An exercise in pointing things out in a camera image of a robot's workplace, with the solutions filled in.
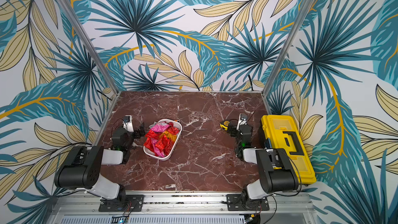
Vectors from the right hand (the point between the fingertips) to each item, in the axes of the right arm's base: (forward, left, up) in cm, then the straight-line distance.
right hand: (240, 122), depth 93 cm
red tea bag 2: (-12, +53, -2) cm, 54 cm away
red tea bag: (-12, +44, 0) cm, 45 cm away
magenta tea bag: (-2, +47, 0) cm, 47 cm away
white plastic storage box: (-16, +52, -5) cm, 54 cm away
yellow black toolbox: (-12, -18, +8) cm, 23 cm away
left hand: (+1, +62, -1) cm, 62 cm away
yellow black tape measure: (+3, +8, -6) cm, 10 cm away
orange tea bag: (-6, +40, -5) cm, 41 cm away
